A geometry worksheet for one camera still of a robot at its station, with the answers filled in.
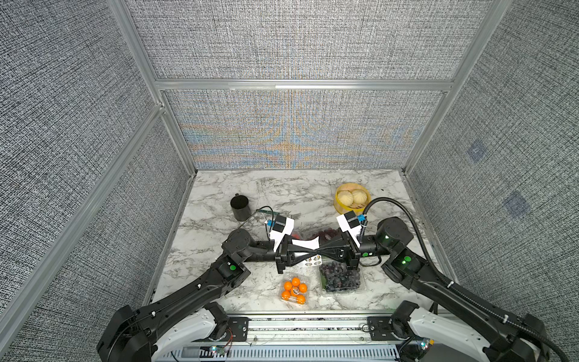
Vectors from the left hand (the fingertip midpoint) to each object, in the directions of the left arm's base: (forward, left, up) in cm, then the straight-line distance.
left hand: (318, 253), depth 58 cm
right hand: (0, 0, +1) cm, 1 cm away
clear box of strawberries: (+21, +4, -29) cm, 36 cm away
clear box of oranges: (+2, +8, -30) cm, 31 cm away
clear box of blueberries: (+3, -10, -26) cm, 28 cm away
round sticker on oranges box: (-1, +5, -28) cm, 28 cm away
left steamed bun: (+36, -19, -25) cm, 48 cm away
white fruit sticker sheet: (+2, +2, +2) cm, 3 cm away
